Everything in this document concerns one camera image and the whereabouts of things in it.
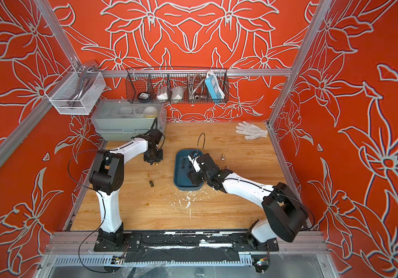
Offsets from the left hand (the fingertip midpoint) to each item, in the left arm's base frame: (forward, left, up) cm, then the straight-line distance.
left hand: (158, 158), depth 100 cm
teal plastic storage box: (-4, -15, -1) cm, 16 cm away
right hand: (-13, -20, +9) cm, 25 cm away
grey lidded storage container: (+18, +25, +13) cm, 33 cm away
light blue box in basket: (+23, -32, +32) cm, 51 cm away
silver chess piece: (+2, -38, +1) cm, 39 cm away
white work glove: (+26, -58, 0) cm, 63 cm away
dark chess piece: (-17, 0, +1) cm, 17 cm away
